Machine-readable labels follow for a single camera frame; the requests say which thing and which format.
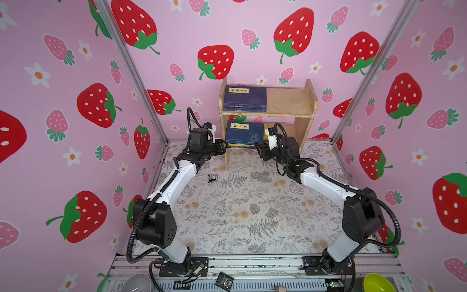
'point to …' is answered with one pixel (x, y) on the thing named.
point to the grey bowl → (138, 282)
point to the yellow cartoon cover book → (244, 134)
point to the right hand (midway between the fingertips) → (259, 141)
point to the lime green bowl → (374, 282)
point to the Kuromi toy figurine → (213, 177)
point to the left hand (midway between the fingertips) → (226, 142)
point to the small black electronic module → (224, 281)
